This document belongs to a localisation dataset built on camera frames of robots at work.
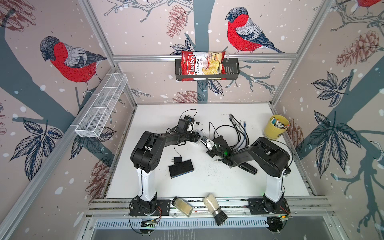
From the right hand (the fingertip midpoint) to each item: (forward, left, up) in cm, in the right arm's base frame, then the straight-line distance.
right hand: (205, 145), depth 96 cm
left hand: (+6, +5, +3) cm, 8 cm away
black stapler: (-15, -25, +2) cm, 29 cm away
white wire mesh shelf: (-7, +55, +32) cm, 64 cm away
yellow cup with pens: (+10, -46, +10) cm, 48 cm away
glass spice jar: (-37, +8, +4) cm, 38 cm away
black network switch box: (-18, +13, +4) cm, 23 cm away
